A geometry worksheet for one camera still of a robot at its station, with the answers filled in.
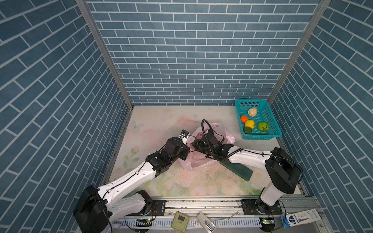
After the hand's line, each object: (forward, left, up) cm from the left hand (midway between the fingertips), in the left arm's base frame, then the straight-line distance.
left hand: (187, 144), depth 80 cm
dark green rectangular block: (-9, -30, -14) cm, 35 cm away
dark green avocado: (+17, -42, -11) cm, 47 cm away
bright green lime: (+20, -54, -10) cm, 58 cm away
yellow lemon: (+22, -45, -9) cm, 51 cm away
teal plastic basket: (+29, -55, -15) cm, 64 cm away
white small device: (-35, -10, -14) cm, 39 cm away
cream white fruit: (+34, -50, -10) cm, 62 cm away
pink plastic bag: (-2, -5, -15) cm, 16 cm away
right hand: (+4, -4, -7) cm, 9 cm away
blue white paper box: (-34, -54, -14) cm, 65 cm away
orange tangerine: (+28, -42, -11) cm, 52 cm away
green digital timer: (-34, +3, -14) cm, 37 cm away
